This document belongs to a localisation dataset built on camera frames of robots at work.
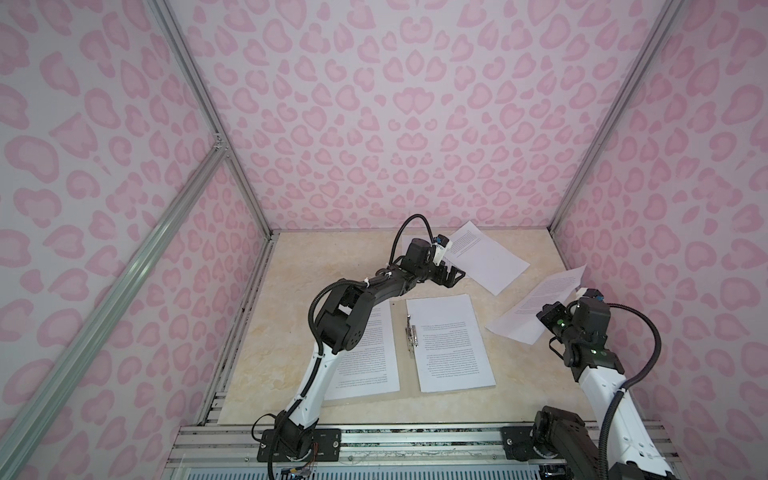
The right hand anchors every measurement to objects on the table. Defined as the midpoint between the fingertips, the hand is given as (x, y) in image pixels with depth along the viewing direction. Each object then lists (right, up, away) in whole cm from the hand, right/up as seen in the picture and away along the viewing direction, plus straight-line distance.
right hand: (544, 301), depth 81 cm
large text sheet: (-47, -20, +5) cm, 52 cm away
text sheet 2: (-6, -6, -2) cm, 9 cm away
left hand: (-20, +9, +16) cm, 27 cm away
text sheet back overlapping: (-7, +11, +31) cm, 34 cm away
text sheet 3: (-38, +16, 0) cm, 41 cm away
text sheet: (-24, -16, +7) cm, 30 cm away
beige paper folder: (-36, -15, +7) cm, 39 cm away
